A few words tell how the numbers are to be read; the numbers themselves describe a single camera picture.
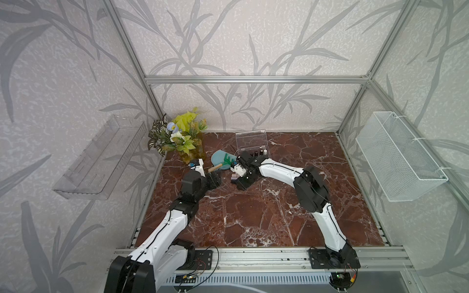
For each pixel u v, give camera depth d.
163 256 0.55
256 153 1.02
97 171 0.68
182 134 0.89
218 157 1.08
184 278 0.70
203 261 0.73
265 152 1.02
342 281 0.74
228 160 1.05
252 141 1.16
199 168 0.74
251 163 0.74
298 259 0.75
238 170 0.89
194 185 0.62
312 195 0.56
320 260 0.73
